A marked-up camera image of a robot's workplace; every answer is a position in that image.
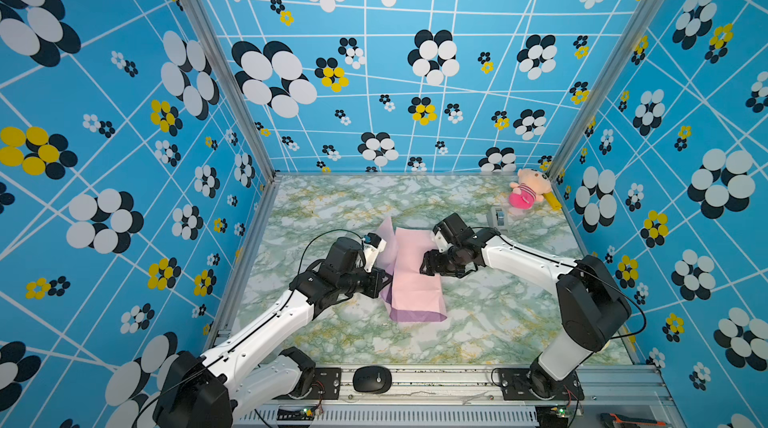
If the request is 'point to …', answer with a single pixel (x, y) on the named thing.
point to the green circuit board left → (304, 414)
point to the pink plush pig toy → (532, 185)
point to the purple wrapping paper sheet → (412, 296)
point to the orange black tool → (607, 419)
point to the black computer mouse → (372, 379)
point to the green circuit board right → (552, 415)
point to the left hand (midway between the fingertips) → (394, 278)
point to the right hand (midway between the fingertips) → (430, 271)
